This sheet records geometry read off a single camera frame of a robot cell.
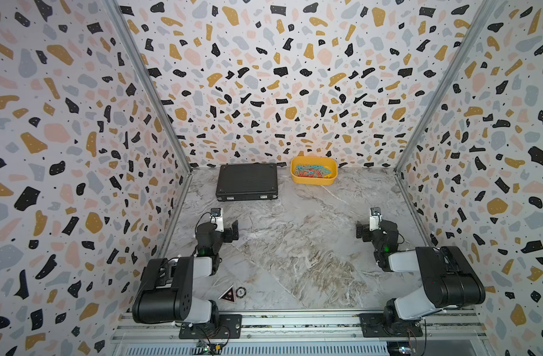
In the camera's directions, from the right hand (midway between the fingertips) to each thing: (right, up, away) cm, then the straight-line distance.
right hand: (372, 220), depth 95 cm
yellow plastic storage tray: (-22, +23, +26) cm, 41 cm away
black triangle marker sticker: (-58, -25, -14) cm, 65 cm away
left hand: (-61, 0, -3) cm, 62 cm away
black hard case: (-56, +17, +15) cm, 61 cm away
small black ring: (-54, -25, -13) cm, 61 cm away
